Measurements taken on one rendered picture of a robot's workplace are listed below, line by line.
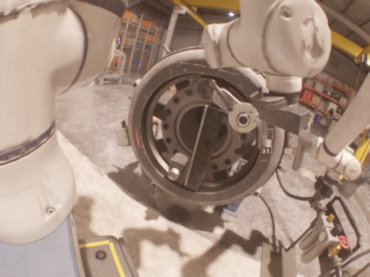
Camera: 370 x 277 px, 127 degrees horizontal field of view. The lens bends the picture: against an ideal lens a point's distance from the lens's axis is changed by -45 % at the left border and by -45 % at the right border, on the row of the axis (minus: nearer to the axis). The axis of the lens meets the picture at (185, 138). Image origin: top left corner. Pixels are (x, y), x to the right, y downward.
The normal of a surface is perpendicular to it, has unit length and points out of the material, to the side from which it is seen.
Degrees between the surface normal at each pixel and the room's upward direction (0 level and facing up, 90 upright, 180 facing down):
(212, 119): 90
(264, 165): 90
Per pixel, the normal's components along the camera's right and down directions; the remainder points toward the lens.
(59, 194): 0.99, -0.11
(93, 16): 0.73, 0.49
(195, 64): -0.36, 0.31
